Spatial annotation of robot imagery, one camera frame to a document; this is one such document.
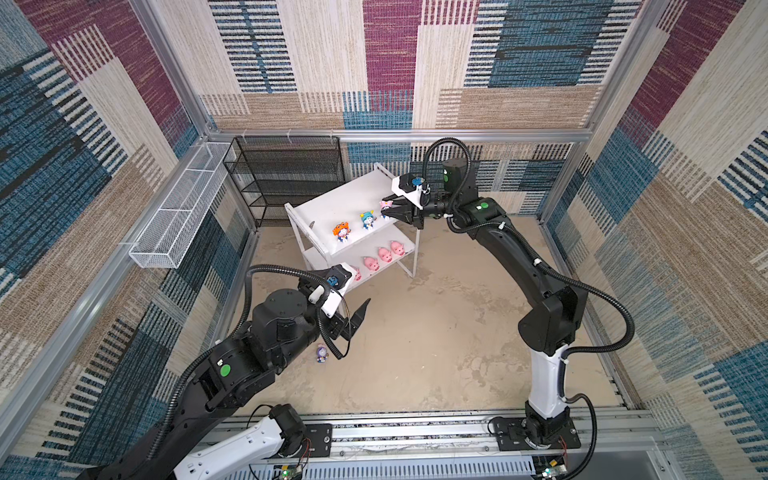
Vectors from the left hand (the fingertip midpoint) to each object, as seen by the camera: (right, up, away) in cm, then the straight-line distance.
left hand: (348, 281), depth 60 cm
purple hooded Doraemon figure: (-11, -23, +25) cm, 36 cm away
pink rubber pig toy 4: (+11, +7, +29) cm, 31 cm away
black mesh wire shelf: (-31, +33, +45) cm, 64 cm away
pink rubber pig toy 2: (+3, +2, +25) cm, 25 cm away
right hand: (+7, +17, +14) cm, 23 cm away
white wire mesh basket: (-43, +9, +10) cm, 45 cm away
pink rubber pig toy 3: (+7, +5, +27) cm, 28 cm away
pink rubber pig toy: (-1, -1, +24) cm, 24 cm away
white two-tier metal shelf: (-11, +13, +14) cm, 22 cm away
